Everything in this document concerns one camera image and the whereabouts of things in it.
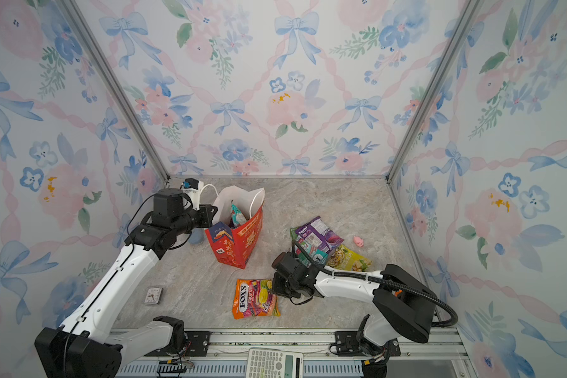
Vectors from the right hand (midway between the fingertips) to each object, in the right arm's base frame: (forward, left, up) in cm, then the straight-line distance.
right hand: (269, 289), depth 83 cm
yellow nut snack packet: (+13, -27, 0) cm, 30 cm away
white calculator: (-21, -3, -2) cm, 22 cm away
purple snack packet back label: (+22, -19, 0) cm, 29 cm away
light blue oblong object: (+6, +20, +25) cm, 32 cm away
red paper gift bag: (+10, +9, +24) cm, 27 cm away
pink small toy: (+20, -35, -1) cm, 40 cm away
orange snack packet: (-3, +5, +1) cm, 6 cm away
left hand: (+18, +17, +24) cm, 34 cm away
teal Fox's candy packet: (+20, +11, +16) cm, 28 cm away
